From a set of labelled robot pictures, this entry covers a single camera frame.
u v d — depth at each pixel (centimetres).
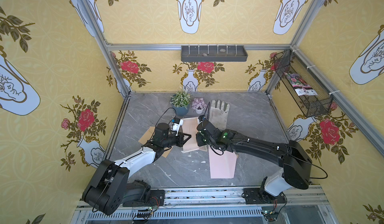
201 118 73
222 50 93
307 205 76
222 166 84
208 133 61
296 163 43
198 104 101
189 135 82
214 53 93
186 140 80
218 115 106
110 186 41
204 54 90
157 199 73
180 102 96
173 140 75
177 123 76
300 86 77
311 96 76
